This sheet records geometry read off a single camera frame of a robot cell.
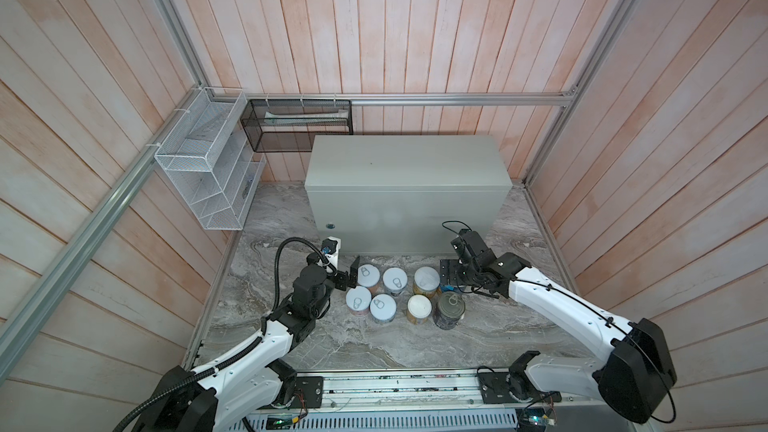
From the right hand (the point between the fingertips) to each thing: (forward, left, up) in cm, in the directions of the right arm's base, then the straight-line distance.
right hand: (453, 270), depth 85 cm
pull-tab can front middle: (-10, +20, -4) cm, 23 cm away
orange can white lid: (-3, +7, -2) cm, 8 cm away
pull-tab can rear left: (-1, +25, -4) cm, 25 cm away
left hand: (+1, +31, +5) cm, 32 cm away
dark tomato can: (-12, +3, -1) cm, 12 cm away
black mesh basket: (+47, +55, +16) cm, 74 cm away
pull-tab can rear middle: (-1, +17, -5) cm, 17 cm away
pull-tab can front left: (-8, +27, -4) cm, 29 cm away
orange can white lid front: (-11, +10, -3) cm, 15 cm away
